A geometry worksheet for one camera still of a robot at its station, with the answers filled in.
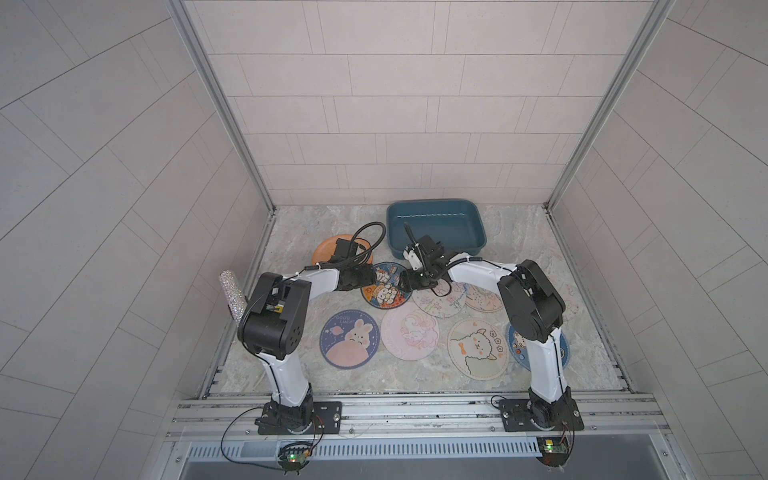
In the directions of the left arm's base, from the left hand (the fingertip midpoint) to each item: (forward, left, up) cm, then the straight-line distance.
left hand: (374, 274), depth 98 cm
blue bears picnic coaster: (-7, -4, 0) cm, 8 cm away
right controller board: (-47, -44, 0) cm, 64 cm away
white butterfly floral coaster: (-12, -21, +1) cm, 24 cm away
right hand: (-4, -10, 0) cm, 11 cm away
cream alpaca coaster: (-24, -30, 0) cm, 39 cm away
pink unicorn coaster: (-20, -11, +1) cm, 23 cm away
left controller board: (-48, +15, +3) cm, 51 cm away
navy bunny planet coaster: (-22, +6, 0) cm, 22 cm away
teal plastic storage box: (+23, -29, +1) cm, 37 cm away
